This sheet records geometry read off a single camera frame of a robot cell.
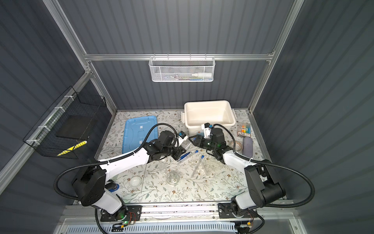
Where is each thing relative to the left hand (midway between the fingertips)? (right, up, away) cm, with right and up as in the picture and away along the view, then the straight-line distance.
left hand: (185, 150), depth 84 cm
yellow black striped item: (-52, +4, -17) cm, 55 cm away
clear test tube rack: (+16, -12, +5) cm, 21 cm away
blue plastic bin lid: (-39, +10, +25) cm, 47 cm away
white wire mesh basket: (-4, +62, +40) cm, 74 cm away
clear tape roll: (+36, 0, +15) cm, 39 cm away
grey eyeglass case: (+41, 0, +12) cm, 43 cm away
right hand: (+4, +5, +1) cm, 7 cm away
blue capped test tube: (+4, -5, +12) cm, 14 cm away
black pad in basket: (-56, +14, -9) cm, 58 cm away
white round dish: (-29, -18, -1) cm, 34 cm away
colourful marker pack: (+43, +10, +21) cm, 49 cm away
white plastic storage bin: (+8, +23, +24) cm, 35 cm away
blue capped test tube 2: (+8, -11, +6) cm, 15 cm away
